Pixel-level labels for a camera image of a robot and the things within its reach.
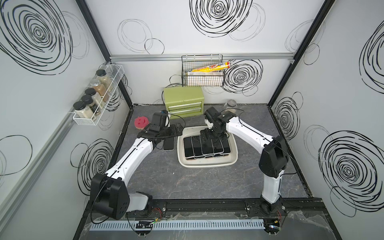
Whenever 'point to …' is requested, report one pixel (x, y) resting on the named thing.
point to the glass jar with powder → (231, 103)
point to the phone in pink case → (189, 149)
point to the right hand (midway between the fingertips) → (209, 137)
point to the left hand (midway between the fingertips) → (175, 129)
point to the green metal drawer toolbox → (184, 102)
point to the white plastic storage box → (227, 160)
